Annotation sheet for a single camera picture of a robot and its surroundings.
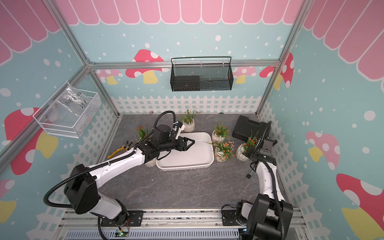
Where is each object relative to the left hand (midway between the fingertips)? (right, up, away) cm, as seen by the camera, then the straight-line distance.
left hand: (191, 143), depth 79 cm
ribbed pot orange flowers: (+33, +1, +2) cm, 34 cm away
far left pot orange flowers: (-31, +6, +14) cm, 34 cm away
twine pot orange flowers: (+18, +5, +15) cm, 24 cm away
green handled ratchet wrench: (+34, -19, +8) cm, 40 cm away
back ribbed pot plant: (-3, +13, +22) cm, 26 cm away
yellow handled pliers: (-47, -5, +21) cm, 51 cm away
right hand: (+35, -4, +7) cm, 36 cm away
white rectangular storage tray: (+6, -9, +17) cm, 20 cm away
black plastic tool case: (+39, +8, +29) cm, 49 cm away
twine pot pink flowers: (+18, -5, +8) cm, 21 cm away
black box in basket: (-2, +35, +9) cm, 36 cm away
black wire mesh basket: (+6, +43, +15) cm, 46 cm away
